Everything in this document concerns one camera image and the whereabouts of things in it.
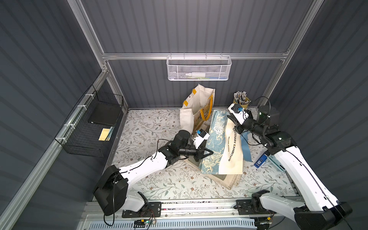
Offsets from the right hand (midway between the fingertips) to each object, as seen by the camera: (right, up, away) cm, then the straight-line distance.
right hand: (230, 114), depth 68 cm
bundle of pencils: (+19, +17, +37) cm, 45 cm away
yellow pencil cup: (+19, +11, +31) cm, 38 cm away
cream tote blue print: (-8, -26, +5) cm, 28 cm away
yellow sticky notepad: (-64, -10, +6) cm, 65 cm away
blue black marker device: (+24, -28, +19) cm, 41 cm away
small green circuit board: (-44, -55, +3) cm, 70 cm away
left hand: (-8, -20, +2) cm, 22 cm away
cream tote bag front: (+2, -37, +13) cm, 40 cm away
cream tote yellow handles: (-13, +6, +40) cm, 43 cm away
